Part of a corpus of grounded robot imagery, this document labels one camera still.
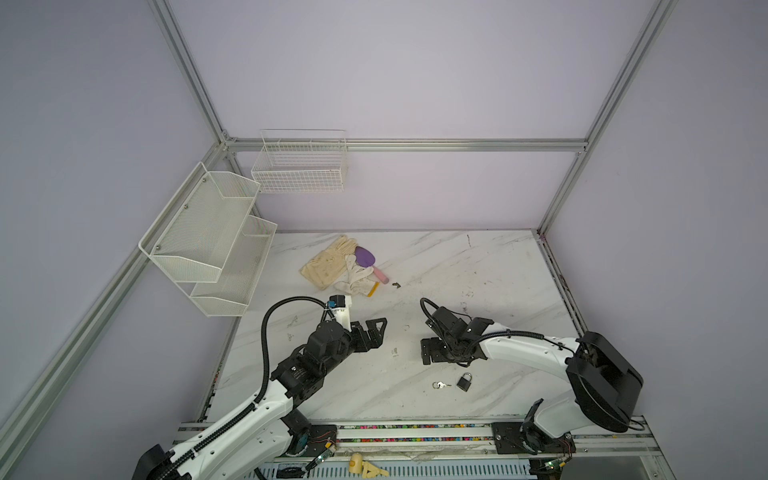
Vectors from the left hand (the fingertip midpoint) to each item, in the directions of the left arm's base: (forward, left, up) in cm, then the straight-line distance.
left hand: (373, 324), depth 77 cm
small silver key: (-11, -18, -15) cm, 26 cm away
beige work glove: (+32, +19, -16) cm, 41 cm away
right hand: (-3, -17, -14) cm, 22 cm away
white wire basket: (+49, +25, +17) cm, 58 cm away
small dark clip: (+24, -7, -16) cm, 29 cm away
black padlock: (-10, -25, -15) cm, 31 cm away
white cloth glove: (+25, +7, -15) cm, 30 cm away
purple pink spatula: (+36, +5, -15) cm, 39 cm away
